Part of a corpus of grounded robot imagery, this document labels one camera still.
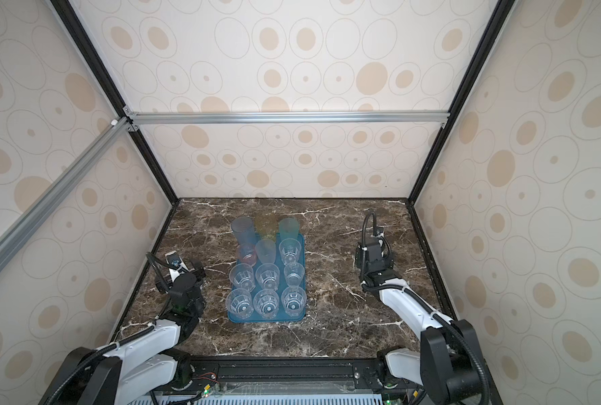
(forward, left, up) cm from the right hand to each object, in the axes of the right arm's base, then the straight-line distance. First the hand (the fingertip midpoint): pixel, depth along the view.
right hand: (377, 250), depth 88 cm
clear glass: (+5, +32, -7) cm, 33 cm away
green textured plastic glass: (+14, +32, -4) cm, 35 cm away
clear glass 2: (-5, +39, -9) cm, 41 cm away
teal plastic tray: (-19, +34, -10) cm, 40 cm away
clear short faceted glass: (-15, +39, -10) cm, 43 cm away
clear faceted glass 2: (-13, +30, -11) cm, 35 cm away
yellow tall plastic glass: (+14, +41, -3) cm, 44 cm away
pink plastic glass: (+5, +49, -9) cm, 50 cm away
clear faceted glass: (-5, +49, -7) cm, 50 cm away
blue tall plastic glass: (+10, +49, +1) cm, 50 cm away
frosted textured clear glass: (+5, +41, -7) cm, 42 cm away
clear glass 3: (-3, +30, -10) cm, 32 cm away
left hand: (-5, +65, +4) cm, 66 cm away
